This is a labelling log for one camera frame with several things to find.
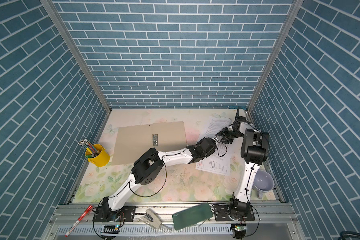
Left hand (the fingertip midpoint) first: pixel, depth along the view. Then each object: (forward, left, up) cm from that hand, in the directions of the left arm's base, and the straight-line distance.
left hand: (209, 143), depth 96 cm
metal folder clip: (+6, +37, -4) cm, 37 cm away
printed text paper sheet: (+18, -7, -2) cm, 19 cm away
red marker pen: (-39, +67, -5) cm, 78 cm away
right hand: (+7, -7, -1) cm, 10 cm away
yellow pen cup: (-11, +65, +1) cm, 66 cm away
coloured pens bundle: (-7, +70, +8) cm, 71 cm away
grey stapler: (-40, +33, -2) cm, 52 cm away
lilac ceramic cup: (-25, -27, -1) cm, 37 cm away
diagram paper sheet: (-11, -4, -5) cm, 13 cm away
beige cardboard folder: (+5, +53, -6) cm, 53 cm away
